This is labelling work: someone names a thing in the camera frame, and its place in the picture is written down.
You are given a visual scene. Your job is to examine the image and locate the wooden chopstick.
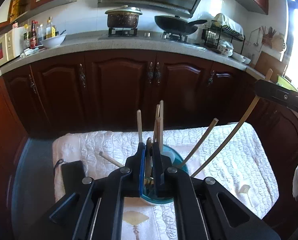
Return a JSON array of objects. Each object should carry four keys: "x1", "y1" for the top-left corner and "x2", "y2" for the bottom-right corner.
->
[
  {"x1": 178, "y1": 118, "x2": 218, "y2": 168},
  {"x1": 191, "y1": 80, "x2": 259, "y2": 177},
  {"x1": 137, "y1": 110, "x2": 142, "y2": 143},
  {"x1": 159, "y1": 100, "x2": 164, "y2": 153},
  {"x1": 99, "y1": 152, "x2": 124, "y2": 168}
]

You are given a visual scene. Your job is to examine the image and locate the white ceramic soup spoon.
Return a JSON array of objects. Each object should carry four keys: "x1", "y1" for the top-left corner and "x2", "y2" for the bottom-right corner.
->
[{"x1": 162, "y1": 151, "x2": 175, "y2": 163}]

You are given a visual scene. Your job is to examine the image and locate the metal spoon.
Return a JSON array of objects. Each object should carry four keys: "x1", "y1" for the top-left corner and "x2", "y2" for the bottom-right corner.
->
[{"x1": 145, "y1": 137, "x2": 152, "y2": 186}]

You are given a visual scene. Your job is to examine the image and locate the green basin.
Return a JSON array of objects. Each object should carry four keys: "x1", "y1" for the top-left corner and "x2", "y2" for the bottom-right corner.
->
[{"x1": 277, "y1": 75, "x2": 291, "y2": 87}]

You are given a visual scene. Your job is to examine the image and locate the black smartphone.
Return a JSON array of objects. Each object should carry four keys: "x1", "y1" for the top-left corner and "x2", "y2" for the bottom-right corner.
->
[{"x1": 61, "y1": 160, "x2": 85, "y2": 202}]

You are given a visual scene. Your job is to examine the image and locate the wooden cutting board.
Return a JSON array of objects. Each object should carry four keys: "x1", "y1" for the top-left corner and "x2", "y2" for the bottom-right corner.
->
[{"x1": 255, "y1": 51, "x2": 286, "y2": 83}]

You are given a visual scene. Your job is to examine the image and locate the white quilted tablecloth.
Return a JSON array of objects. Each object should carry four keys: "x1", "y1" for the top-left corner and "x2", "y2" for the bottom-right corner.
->
[{"x1": 53, "y1": 123, "x2": 279, "y2": 239}]

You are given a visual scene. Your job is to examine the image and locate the black dish rack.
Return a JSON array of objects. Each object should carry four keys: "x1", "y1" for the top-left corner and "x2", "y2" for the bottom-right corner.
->
[{"x1": 202, "y1": 23, "x2": 245, "y2": 54}]

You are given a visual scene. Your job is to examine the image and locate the dark wooden base cabinets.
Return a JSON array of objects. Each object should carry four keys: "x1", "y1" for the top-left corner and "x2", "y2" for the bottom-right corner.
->
[{"x1": 0, "y1": 48, "x2": 298, "y2": 160}]

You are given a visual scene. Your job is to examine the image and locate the black wok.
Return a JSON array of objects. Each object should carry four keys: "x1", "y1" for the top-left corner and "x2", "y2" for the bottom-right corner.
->
[{"x1": 154, "y1": 15, "x2": 207, "y2": 36}]

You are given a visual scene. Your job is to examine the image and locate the grey stone countertop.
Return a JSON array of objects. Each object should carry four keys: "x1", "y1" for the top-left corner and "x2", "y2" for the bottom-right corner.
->
[{"x1": 0, "y1": 33, "x2": 265, "y2": 80}]

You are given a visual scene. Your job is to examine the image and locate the white bowl on counter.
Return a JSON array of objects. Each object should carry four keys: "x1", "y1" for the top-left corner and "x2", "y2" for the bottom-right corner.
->
[{"x1": 41, "y1": 34, "x2": 67, "y2": 48}]

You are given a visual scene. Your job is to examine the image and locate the red sauce bottle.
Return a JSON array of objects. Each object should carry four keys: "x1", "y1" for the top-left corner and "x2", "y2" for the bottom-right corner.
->
[{"x1": 30, "y1": 20, "x2": 37, "y2": 49}]

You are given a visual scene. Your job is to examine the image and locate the cream microwave oven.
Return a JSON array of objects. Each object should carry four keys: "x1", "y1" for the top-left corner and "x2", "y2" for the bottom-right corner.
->
[{"x1": 0, "y1": 27, "x2": 23, "y2": 67}]

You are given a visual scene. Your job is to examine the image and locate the brown cooking pot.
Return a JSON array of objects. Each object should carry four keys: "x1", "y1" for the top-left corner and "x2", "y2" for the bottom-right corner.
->
[{"x1": 105, "y1": 5, "x2": 142, "y2": 29}]

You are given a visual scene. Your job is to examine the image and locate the wall chopstick basket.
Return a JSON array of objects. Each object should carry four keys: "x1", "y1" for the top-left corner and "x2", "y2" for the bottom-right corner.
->
[{"x1": 261, "y1": 26, "x2": 276, "y2": 48}]

